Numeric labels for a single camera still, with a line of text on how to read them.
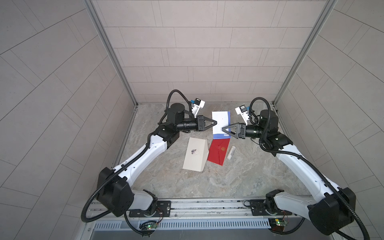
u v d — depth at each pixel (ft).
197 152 2.96
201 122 1.95
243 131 1.95
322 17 2.43
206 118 2.07
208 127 2.10
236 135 1.99
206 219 2.27
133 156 1.48
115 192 1.26
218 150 2.98
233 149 2.98
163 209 2.32
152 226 2.11
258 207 2.33
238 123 1.98
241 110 2.07
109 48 2.78
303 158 1.54
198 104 2.07
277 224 2.22
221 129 2.11
